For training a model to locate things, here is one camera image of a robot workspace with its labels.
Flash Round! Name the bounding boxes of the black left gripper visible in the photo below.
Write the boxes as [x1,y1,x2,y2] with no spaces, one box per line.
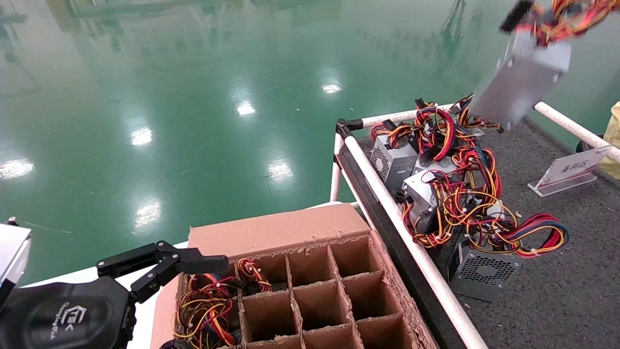
[0,276,137,349]

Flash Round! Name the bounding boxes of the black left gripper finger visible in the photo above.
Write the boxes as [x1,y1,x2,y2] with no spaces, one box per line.
[96,241,230,304]

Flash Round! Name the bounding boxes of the power supply with blue-red wires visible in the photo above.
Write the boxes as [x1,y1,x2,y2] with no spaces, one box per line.
[471,0,620,130]

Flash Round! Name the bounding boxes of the brown cardboard divider box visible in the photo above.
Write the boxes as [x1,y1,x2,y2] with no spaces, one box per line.
[150,203,439,349]

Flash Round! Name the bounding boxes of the grey power supply honeycomb vent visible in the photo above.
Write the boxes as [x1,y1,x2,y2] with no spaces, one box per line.
[370,120,419,197]

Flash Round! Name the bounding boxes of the dark power supply fan grille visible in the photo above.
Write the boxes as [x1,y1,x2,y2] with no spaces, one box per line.
[438,212,570,302]

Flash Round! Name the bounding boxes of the clear acrylic sign holder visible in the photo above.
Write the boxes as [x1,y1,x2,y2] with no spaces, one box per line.
[528,145,613,198]

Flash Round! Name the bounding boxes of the person in yellow jacket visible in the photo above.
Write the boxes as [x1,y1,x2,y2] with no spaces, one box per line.
[600,103,620,181]

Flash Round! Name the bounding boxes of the power supply with small wire coil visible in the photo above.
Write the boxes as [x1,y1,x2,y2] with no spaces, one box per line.
[236,258,273,295]

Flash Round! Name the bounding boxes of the power supply with large wire tangle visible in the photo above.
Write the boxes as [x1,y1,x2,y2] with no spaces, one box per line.
[173,271,240,349]

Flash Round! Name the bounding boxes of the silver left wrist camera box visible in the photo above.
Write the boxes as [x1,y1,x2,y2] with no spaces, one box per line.
[0,223,32,292]

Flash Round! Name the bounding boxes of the white pipe cart frame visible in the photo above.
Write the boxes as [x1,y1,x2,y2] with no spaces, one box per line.
[331,99,620,349]

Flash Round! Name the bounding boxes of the silver power supply tangled wires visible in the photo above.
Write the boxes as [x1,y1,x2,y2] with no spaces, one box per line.
[400,145,519,250]

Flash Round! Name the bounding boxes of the power supply with red wire loop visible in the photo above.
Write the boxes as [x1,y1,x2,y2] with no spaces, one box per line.
[411,98,458,177]

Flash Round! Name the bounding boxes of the yellow and orange cable tangle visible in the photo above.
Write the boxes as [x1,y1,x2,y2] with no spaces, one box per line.
[453,95,504,141]

